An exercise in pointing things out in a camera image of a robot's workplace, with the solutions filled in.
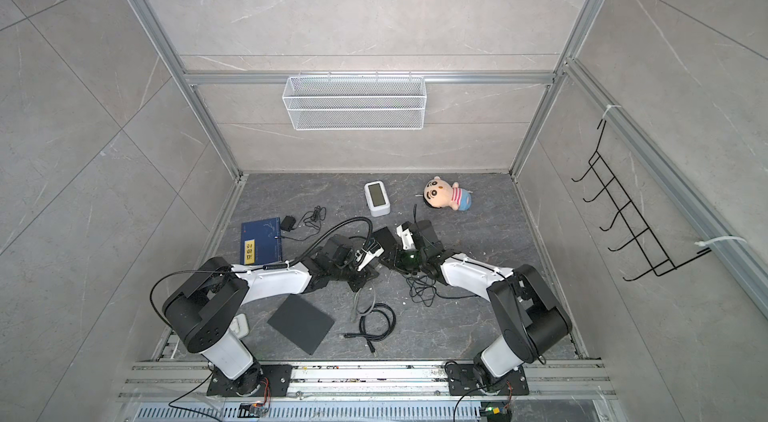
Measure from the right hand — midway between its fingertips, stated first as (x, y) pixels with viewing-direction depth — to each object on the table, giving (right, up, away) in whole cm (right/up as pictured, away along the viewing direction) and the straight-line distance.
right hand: (381, 259), depth 87 cm
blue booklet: (-41, +3, +11) cm, 43 cm away
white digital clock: (-2, +18, +20) cm, 27 cm away
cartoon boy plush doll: (+20, +20, +16) cm, 33 cm away
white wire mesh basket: (-10, +51, +13) cm, 53 cm away
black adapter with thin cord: (-23, +13, +19) cm, 33 cm away
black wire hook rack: (+56, +5, -29) cm, 64 cm away
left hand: (-1, -2, +1) cm, 3 cm away
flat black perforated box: (-22, -17, -5) cm, 29 cm away
